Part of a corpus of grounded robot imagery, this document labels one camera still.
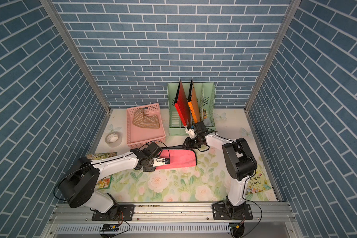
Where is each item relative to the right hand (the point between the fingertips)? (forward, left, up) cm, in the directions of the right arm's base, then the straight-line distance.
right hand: (185, 146), depth 94 cm
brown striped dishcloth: (+20, +34, +1) cm, 40 cm away
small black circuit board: (-45, +33, -7) cm, 56 cm away
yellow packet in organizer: (+33, -12, -2) cm, 36 cm away
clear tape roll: (+4, +51, -3) cm, 51 cm away
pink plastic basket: (+7, +35, -5) cm, 36 cm away
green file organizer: (+38, -12, +11) cm, 41 cm away
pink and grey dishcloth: (-6, +3, -4) cm, 8 cm away
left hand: (-11, +18, -3) cm, 21 cm away
